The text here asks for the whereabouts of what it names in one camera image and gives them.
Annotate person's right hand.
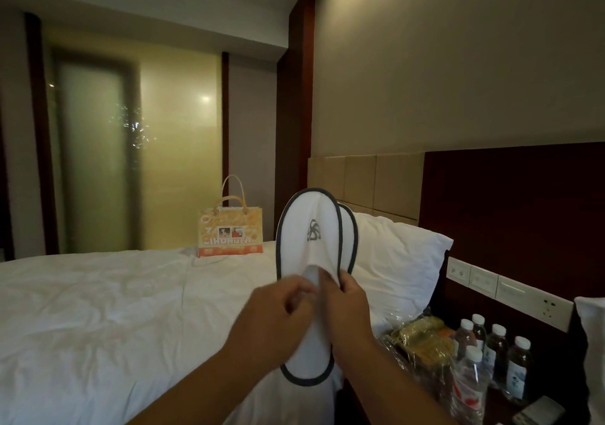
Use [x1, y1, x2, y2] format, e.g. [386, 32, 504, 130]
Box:
[318, 268, 380, 360]

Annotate person's left hand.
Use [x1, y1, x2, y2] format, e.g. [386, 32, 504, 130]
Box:
[222, 274, 321, 375]

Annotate clear plastic slipper bag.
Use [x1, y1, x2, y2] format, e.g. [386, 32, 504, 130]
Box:
[380, 305, 457, 402]

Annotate white slipper dark trim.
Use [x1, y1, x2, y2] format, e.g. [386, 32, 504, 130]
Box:
[337, 202, 360, 275]
[275, 188, 344, 387]

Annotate person's right forearm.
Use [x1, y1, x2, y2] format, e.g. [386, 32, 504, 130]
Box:
[330, 334, 457, 425]

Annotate person's left forearm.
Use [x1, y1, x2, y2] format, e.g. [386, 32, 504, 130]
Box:
[126, 344, 268, 425]

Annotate white pillow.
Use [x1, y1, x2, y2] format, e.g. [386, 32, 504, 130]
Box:
[352, 211, 454, 335]
[574, 296, 605, 425]

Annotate yellow telephone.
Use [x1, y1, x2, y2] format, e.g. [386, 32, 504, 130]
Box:
[389, 315, 457, 369]

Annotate orange printed gift bag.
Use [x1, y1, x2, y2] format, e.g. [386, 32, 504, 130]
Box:
[197, 175, 264, 259]

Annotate small clear water bottle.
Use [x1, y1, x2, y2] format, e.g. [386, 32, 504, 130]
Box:
[454, 318, 477, 362]
[483, 323, 509, 388]
[471, 313, 488, 350]
[503, 335, 533, 405]

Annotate water bottle red label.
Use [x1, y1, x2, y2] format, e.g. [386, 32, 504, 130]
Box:
[449, 346, 488, 425]

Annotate beige padded headboard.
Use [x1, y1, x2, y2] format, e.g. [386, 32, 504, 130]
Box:
[307, 151, 426, 227]

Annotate white bed duvet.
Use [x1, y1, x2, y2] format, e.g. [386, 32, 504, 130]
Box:
[0, 241, 393, 425]

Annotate dark wooden nightstand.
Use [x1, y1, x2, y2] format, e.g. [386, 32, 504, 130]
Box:
[335, 315, 589, 425]

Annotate frosted glass partition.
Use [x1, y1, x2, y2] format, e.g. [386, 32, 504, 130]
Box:
[42, 25, 224, 254]

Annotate dark red wooden panel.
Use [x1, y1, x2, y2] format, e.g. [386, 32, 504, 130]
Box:
[418, 141, 605, 383]

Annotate white power socket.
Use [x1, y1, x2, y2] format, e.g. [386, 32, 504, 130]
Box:
[531, 291, 575, 334]

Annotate grey television remote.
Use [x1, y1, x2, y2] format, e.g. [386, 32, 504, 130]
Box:
[512, 395, 566, 425]

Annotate frosted glass door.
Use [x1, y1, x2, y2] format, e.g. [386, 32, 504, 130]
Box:
[50, 47, 142, 254]

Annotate white wall switch panel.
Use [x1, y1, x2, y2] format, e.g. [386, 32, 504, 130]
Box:
[495, 276, 536, 318]
[446, 256, 473, 288]
[468, 264, 500, 300]

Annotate dark wooden frame strip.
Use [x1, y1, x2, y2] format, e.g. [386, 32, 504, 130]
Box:
[221, 50, 231, 208]
[23, 11, 61, 256]

